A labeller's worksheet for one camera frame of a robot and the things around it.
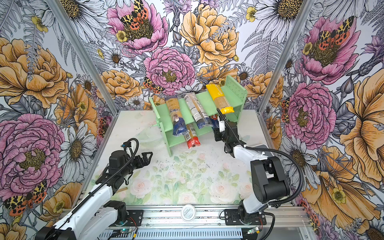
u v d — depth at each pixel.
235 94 0.94
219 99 0.87
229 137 0.72
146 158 0.76
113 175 0.57
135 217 0.74
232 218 0.74
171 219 0.76
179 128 0.72
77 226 0.43
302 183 0.42
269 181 0.46
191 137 0.86
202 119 0.76
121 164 0.65
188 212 0.71
